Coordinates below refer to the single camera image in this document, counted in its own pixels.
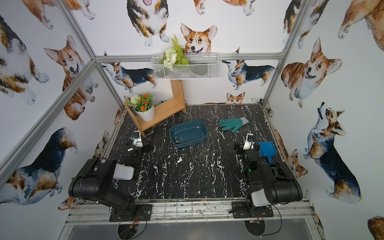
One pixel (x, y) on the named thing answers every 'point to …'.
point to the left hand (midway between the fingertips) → (141, 134)
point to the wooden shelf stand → (176, 104)
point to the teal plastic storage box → (185, 134)
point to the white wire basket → (202, 66)
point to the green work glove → (234, 123)
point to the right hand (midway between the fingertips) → (250, 136)
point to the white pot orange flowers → (143, 105)
